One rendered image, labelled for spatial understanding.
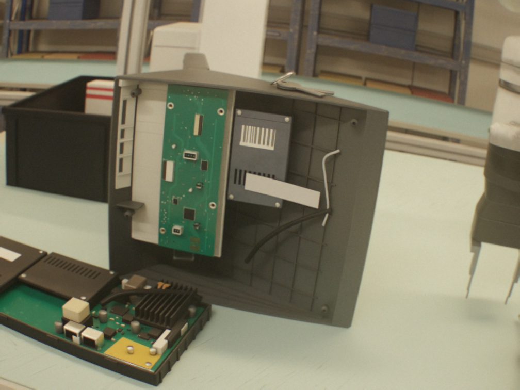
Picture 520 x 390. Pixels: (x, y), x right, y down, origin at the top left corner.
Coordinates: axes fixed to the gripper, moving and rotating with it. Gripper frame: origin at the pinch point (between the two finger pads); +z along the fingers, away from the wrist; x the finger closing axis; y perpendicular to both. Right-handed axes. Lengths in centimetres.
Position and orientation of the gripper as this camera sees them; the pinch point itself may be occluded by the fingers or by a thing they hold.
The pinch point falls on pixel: (486, 300)
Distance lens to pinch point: 66.0
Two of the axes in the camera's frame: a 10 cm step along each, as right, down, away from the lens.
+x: -9.5, -1.9, 2.5
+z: -1.0, 9.4, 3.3
